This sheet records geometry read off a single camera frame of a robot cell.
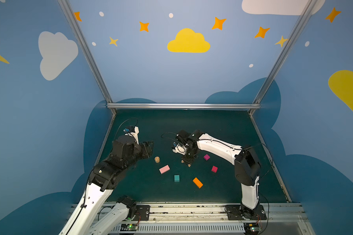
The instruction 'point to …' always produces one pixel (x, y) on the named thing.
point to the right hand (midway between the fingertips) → (188, 159)
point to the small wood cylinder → (157, 159)
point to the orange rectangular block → (197, 182)
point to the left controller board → (129, 227)
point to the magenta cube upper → (206, 157)
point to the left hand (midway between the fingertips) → (151, 143)
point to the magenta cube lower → (214, 169)
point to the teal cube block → (176, 178)
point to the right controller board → (251, 228)
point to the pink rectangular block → (164, 169)
